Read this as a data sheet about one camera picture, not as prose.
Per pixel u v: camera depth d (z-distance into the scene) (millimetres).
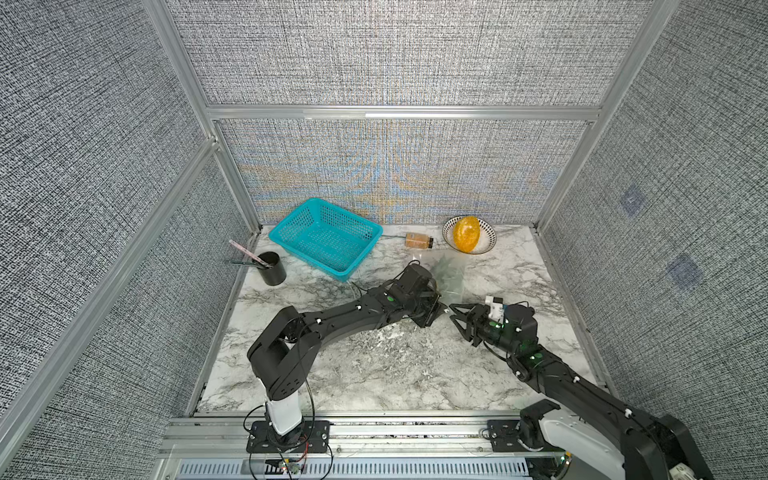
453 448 731
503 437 719
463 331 762
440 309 747
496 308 763
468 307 764
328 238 1170
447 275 979
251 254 957
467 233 1093
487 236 1140
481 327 718
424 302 718
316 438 732
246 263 924
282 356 460
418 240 1113
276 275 1016
